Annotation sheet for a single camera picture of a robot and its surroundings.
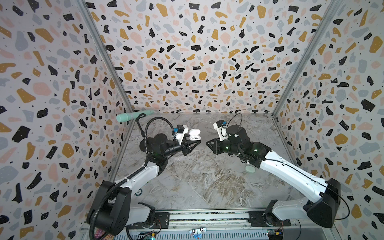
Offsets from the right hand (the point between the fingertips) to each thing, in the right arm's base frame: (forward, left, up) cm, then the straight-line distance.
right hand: (206, 141), depth 70 cm
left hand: (+3, +3, -2) cm, 4 cm away
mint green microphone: (+11, +41, +5) cm, 43 cm away
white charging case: (+5, +6, -1) cm, 8 cm away
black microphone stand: (+16, +36, -1) cm, 40 cm away
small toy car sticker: (-33, +3, -26) cm, 42 cm away
